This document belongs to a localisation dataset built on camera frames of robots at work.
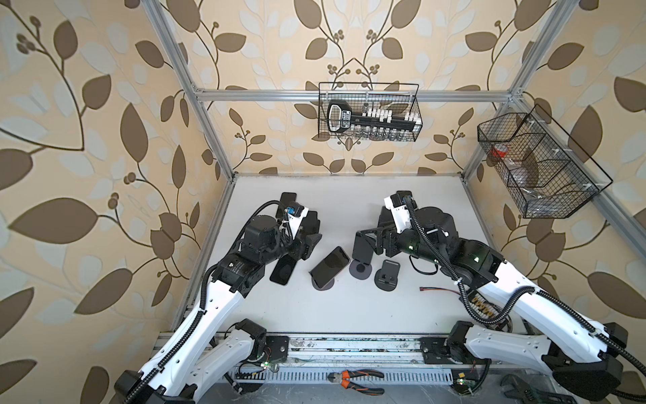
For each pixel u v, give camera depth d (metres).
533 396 0.67
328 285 0.81
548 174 0.72
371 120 0.84
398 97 0.91
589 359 0.38
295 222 0.61
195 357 0.40
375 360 0.74
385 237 0.56
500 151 0.87
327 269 0.82
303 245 0.62
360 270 0.91
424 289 0.86
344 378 0.69
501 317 0.41
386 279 0.84
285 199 1.12
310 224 0.97
